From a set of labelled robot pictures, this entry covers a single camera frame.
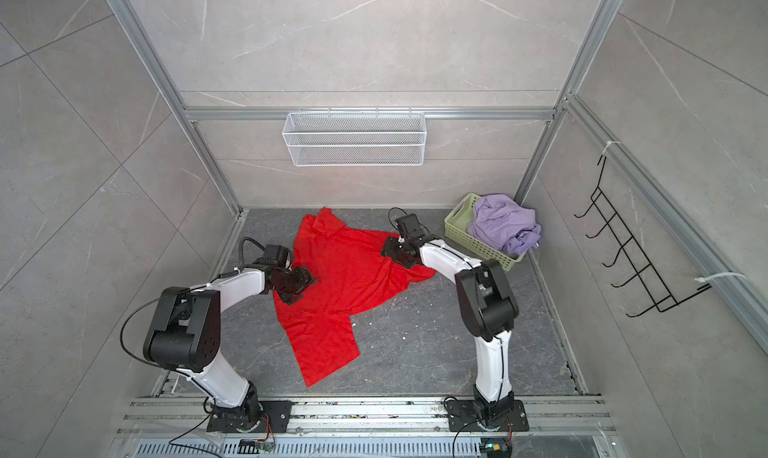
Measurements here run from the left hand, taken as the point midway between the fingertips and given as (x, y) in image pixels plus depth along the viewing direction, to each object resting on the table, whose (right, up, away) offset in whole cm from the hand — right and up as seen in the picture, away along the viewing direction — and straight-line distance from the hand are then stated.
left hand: (311, 278), depth 96 cm
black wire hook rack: (+80, +2, -38) cm, 88 cm away
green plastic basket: (+49, +17, +8) cm, 53 cm away
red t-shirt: (+13, +1, +6) cm, 14 cm away
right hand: (+25, +9, +3) cm, 26 cm away
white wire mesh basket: (+14, +47, +5) cm, 50 cm away
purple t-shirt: (+66, +18, +8) cm, 69 cm away
